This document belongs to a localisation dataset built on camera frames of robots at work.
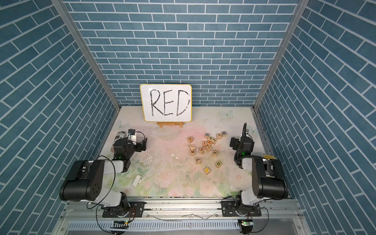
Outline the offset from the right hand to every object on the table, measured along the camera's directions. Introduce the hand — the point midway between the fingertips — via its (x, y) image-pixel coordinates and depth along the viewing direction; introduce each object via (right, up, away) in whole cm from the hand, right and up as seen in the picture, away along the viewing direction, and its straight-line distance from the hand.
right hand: (243, 139), depth 95 cm
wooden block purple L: (-30, -12, -6) cm, 33 cm away
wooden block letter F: (-15, +1, +7) cm, 16 cm away
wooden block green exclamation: (-19, -9, -3) cm, 21 cm away
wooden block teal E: (-23, +2, +7) cm, 24 cm away
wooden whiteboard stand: (-56, +10, +10) cm, 58 cm away
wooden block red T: (-25, -3, +2) cm, 25 cm away
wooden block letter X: (-35, 0, +4) cm, 35 cm away
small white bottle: (-64, -21, -14) cm, 69 cm away
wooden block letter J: (-33, -5, +1) cm, 34 cm away
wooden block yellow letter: (-25, -17, -10) cm, 32 cm away
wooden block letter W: (-33, -8, -3) cm, 34 cm away
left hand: (-66, +2, -2) cm, 66 cm away
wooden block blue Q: (-11, +3, +7) cm, 13 cm away
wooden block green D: (-17, -14, -8) cm, 24 cm away
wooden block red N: (-22, -2, +2) cm, 22 cm away
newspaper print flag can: (-83, +2, +5) cm, 83 cm away
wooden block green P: (-21, 0, +4) cm, 22 cm away
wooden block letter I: (-23, -6, 0) cm, 24 cm away
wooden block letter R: (-28, -7, -1) cm, 29 cm away
